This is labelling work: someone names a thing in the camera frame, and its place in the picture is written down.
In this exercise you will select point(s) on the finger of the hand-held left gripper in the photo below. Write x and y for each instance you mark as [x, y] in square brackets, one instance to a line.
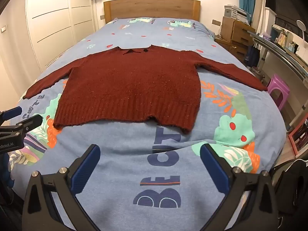
[30, 124]
[12, 112]

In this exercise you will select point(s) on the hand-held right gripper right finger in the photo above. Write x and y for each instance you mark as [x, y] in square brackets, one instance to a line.
[214, 170]

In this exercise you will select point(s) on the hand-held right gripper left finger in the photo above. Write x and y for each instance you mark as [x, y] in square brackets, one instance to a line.
[86, 170]

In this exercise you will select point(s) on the dark red knitted sweater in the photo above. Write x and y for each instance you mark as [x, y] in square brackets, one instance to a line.
[130, 89]

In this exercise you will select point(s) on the blue printed bed blanket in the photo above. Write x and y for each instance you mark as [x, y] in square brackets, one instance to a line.
[120, 161]

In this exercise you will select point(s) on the black chair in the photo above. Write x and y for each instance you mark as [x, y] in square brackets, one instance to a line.
[293, 187]

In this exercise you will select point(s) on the pink storage box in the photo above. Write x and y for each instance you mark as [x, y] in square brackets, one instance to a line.
[297, 137]

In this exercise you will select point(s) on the white wardrobe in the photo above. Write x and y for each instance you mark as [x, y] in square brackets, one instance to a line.
[48, 16]

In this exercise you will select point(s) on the purple plastic stool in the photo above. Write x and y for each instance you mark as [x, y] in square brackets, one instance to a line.
[279, 86]

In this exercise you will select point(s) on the dark blue bag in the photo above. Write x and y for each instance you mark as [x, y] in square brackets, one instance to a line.
[252, 56]

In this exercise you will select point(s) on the white curved desk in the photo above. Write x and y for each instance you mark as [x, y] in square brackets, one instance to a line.
[284, 62]

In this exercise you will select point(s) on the wooden drawer cabinet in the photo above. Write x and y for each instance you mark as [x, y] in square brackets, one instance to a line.
[238, 36]

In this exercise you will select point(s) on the white printer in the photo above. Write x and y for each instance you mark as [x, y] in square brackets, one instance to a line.
[237, 13]

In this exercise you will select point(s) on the wooden headboard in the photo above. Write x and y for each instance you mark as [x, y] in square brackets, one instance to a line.
[151, 8]

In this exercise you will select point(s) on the white desk lamp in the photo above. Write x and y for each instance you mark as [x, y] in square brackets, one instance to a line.
[302, 26]

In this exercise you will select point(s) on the teal curtain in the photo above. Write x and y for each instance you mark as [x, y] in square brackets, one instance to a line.
[247, 0]

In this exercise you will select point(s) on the white wall switch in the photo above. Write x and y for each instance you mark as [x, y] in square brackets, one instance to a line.
[3, 28]

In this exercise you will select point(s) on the grey wall socket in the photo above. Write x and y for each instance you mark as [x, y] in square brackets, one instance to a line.
[216, 22]

